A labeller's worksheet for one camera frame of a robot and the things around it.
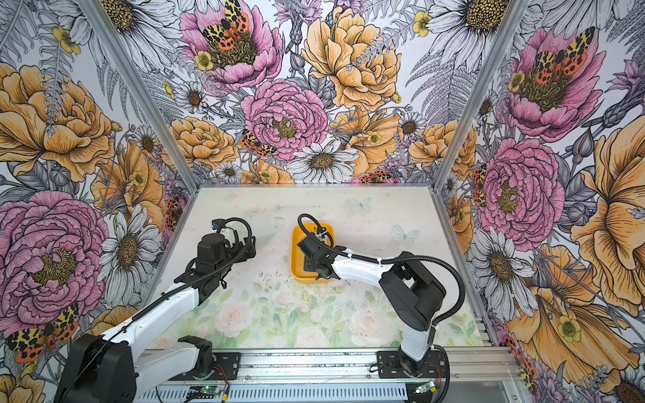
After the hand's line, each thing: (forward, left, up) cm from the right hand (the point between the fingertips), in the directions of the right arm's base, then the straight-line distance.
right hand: (314, 267), depth 91 cm
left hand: (+4, +24, +8) cm, 26 cm away
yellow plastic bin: (-3, +6, +1) cm, 6 cm away
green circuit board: (-35, +30, -4) cm, 47 cm away
